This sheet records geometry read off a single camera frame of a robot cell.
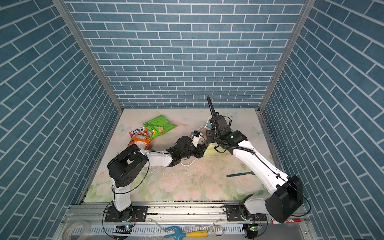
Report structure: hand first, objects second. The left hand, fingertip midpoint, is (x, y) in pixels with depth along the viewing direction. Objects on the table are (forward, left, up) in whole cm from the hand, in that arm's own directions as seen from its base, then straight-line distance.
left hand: (207, 148), depth 89 cm
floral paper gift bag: (-5, -1, +7) cm, 8 cm away
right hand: (+3, 0, +14) cm, 14 cm away
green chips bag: (+18, +32, -1) cm, 37 cm away
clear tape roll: (-39, +65, -7) cm, 77 cm away
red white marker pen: (-37, -38, -6) cm, 53 cm away
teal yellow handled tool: (-40, +15, -7) cm, 44 cm away
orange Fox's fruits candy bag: (+13, +44, -4) cm, 46 cm away
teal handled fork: (-13, -19, -8) cm, 24 cm away
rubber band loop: (-41, -1, -6) cm, 41 cm away
